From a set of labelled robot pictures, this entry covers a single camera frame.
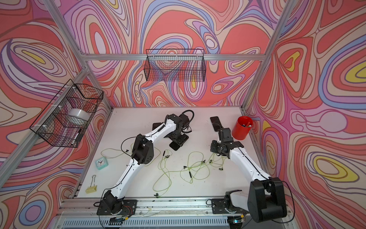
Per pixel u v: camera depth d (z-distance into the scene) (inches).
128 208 28.3
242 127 36.7
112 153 36.7
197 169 34.0
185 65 36.7
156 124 42.2
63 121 29.5
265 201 15.8
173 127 29.1
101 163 34.3
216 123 42.9
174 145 37.2
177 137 35.0
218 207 28.9
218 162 34.8
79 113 29.1
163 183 32.0
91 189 30.9
